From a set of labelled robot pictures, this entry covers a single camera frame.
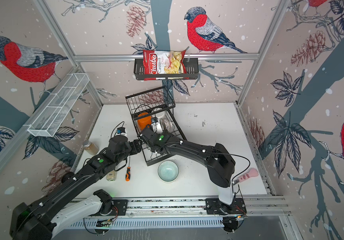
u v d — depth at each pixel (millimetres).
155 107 1093
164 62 875
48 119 717
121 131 686
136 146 703
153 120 706
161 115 1061
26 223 376
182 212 728
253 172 864
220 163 448
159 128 727
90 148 876
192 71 939
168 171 826
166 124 951
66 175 728
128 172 844
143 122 994
